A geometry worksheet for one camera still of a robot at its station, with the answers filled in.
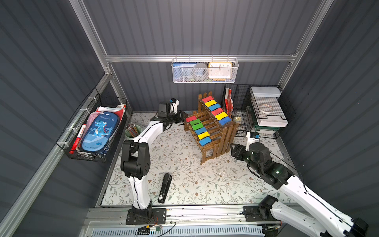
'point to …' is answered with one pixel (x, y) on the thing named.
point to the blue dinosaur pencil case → (99, 131)
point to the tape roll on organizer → (266, 108)
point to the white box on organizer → (263, 95)
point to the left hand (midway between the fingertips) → (187, 115)
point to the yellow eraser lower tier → (202, 136)
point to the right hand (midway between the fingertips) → (239, 144)
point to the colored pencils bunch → (132, 129)
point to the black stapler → (168, 178)
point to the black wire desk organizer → (236, 99)
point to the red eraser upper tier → (208, 98)
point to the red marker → (78, 139)
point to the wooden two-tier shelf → (211, 127)
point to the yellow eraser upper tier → (210, 103)
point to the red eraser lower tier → (190, 118)
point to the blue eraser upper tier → (214, 106)
